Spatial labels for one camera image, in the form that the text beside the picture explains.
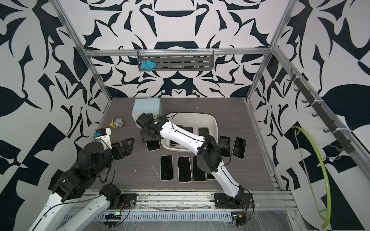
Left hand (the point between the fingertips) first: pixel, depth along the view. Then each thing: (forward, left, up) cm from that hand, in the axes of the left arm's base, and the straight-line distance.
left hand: (124, 138), depth 68 cm
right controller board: (-31, -54, -26) cm, 67 cm away
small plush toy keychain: (+25, +17, -21) cm, 37 cm away
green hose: (-35, -77, -4) cm, 85 cm away
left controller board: (-27, +9, -29) cm, 41 cm away
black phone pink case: (-6, -18, -24) cm, 31 cm away
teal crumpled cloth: (+47, -7, +8) cm, 48 cm away
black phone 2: (-6, -28, -26) cm, 39 cm away
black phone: (+2, -11, -12) cm, 16 cm away
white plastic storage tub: (+24, -40, -24) cm, 53 cm away
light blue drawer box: (+29, -5, -10) cm, 32 cm away
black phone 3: (+18, -42, -25) cm, 51 cm away
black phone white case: (-10, -36, -26) cm, 45 cm away
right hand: (+9, -7, -12) cm, 17 cm away
